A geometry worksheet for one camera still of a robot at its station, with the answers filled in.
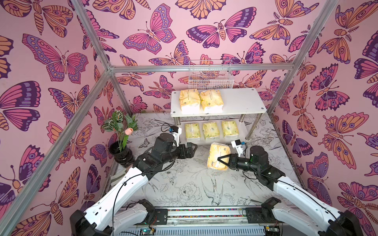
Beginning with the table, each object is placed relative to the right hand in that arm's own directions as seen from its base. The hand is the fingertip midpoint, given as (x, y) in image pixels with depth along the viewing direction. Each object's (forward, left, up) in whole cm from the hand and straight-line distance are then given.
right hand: (217, 162), depth 72 cm
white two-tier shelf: (+50, -6, -20) cm, 55 cm away
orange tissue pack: (+6, -1, +1) cm, 6 cm away
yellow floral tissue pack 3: (+29, -12, -10) cm, 33 cm away
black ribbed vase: (+6, +51, -8) cm, 52 cm away
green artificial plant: (+15, +49, +11) cm, 53 cm away
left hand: (+6, +12, +6) cm, 15 cm away
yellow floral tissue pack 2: (+28, +1, -10) cm, 30 cm away
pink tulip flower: (+12, +45, +9) cm, 47 cm away
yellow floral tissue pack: (+27, +13, -9) cm, 31 cm away
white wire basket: (+60, +3, +7) cm, 60 cm away
